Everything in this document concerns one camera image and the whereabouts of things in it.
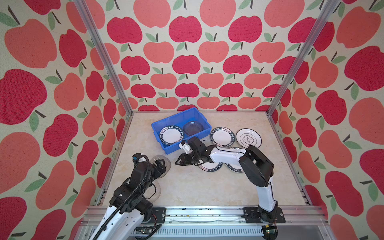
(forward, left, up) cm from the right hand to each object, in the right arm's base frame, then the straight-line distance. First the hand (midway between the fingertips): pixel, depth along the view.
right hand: (179, 162), depth 87 cm
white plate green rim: (+25, -27, -5) cm, 37 cm away
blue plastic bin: (+33, +8, 0) cm, 34 cm away
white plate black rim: (+27, -45, -6) cm, 52 cm away
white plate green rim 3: (+22, +10, -4) cm, 25 cm away
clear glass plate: (+31, -4, -4) cm, 31 cm away
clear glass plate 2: (+1, +8, -6) cm, 10 cm away
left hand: (-8, +7, +11) cm, 15 cm away
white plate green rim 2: (+1, -19, -5) cm, 20 cm away
